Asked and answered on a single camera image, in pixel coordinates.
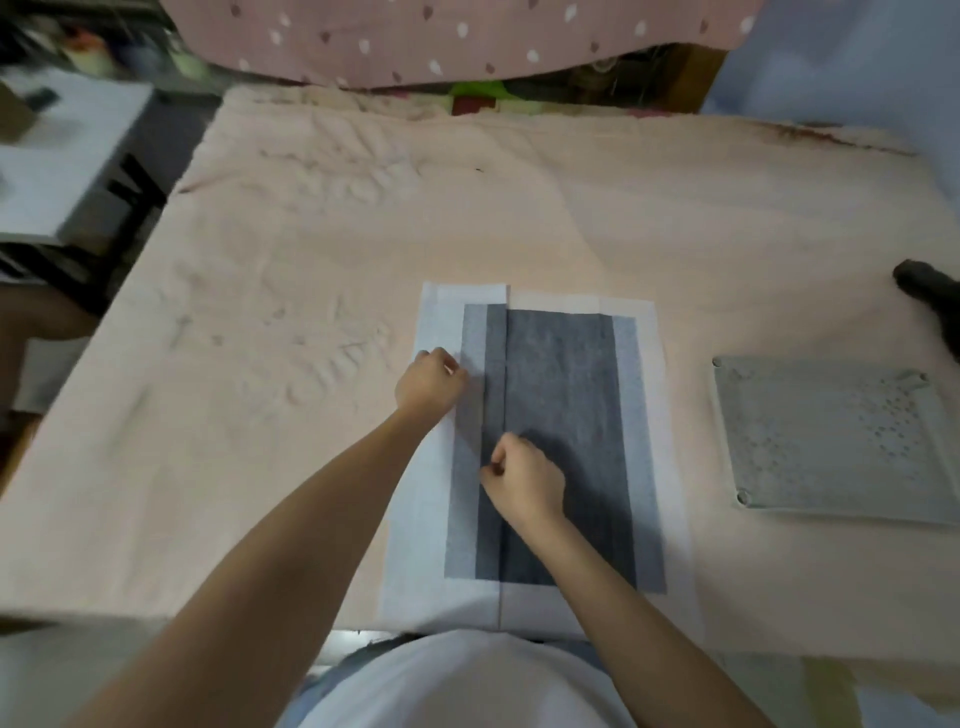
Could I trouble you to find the person's left hand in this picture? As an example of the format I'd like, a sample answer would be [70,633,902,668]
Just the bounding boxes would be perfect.
[393,346,472,427]

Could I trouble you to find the person's right hand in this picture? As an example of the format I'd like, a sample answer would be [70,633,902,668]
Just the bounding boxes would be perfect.
[478,432,569,532]

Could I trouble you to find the beige plastic tray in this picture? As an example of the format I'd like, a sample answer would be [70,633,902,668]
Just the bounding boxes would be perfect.
[710,354,960,528]

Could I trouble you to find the black plastic bag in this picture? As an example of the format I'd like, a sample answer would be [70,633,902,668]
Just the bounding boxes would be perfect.
[892,258,960,344]

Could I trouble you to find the person's right forearm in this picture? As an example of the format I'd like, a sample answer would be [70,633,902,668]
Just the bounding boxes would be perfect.
[517,513,774,728]

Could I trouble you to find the person's left forearm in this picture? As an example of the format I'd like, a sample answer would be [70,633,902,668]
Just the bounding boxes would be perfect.
[67,408,444,728]

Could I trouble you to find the person's white shirt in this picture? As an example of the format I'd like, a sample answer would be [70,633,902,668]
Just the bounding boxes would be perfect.
[294,629,640,728]

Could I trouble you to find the person's blue jeans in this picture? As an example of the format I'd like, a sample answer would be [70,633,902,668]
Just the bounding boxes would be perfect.
[275,633,624,728]

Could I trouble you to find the pink tablecloth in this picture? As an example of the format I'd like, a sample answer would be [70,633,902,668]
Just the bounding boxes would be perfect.
[0,82,960,667]

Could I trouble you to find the green plastic item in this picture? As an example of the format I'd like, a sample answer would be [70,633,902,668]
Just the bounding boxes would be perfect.
[448,78,513,116]

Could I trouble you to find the white folding table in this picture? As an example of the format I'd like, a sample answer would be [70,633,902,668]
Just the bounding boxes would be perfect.
[0,67,168,318]

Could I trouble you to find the brown wooden post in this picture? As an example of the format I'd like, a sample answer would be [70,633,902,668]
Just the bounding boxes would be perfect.
[659,44,730,115]

